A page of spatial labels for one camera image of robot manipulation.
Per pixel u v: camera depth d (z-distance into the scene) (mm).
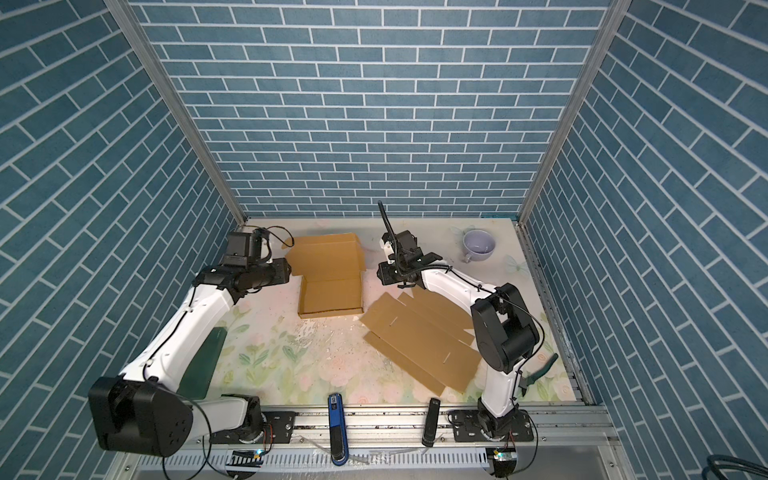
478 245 1083
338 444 717
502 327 487
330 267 904
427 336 912
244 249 609
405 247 720
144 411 385
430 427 711
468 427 735
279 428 738
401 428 753
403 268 701
